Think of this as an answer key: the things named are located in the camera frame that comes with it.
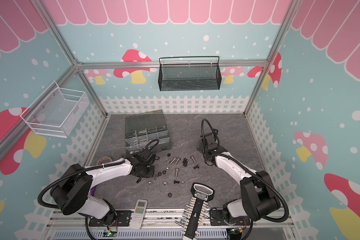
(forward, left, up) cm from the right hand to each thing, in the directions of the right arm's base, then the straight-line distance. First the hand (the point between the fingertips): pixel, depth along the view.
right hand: (206, 144), depth 90 cm
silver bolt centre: (-14, +18, -9) cm, 24 cm away
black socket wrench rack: (-36, +8, -8) cm, 38 cm away
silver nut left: (-20, +33, -9) cm, 40 cm away
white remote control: (-36, +36, -8) cm, 51 cm away
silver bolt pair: (-7, +21, -9) cm, 24 cm away
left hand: (-16, +34, -10) cm, 38 cm away
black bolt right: (-10, +6, -10) cm, 15 cm away
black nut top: (-2, +24, -9) cm, 25 cm away
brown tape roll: (-5, +64, -9) cm, 65 cm away
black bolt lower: (-19, +18, -9) cm, 28 cm away
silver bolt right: (-5, +8, -9) cm, 13 cm away
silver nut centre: (-20, +24, -9) cm, 33 cm away
